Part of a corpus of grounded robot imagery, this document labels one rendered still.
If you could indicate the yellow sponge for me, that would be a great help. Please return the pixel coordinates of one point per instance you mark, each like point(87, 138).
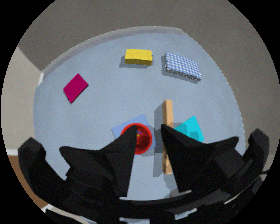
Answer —
point(137, 56)

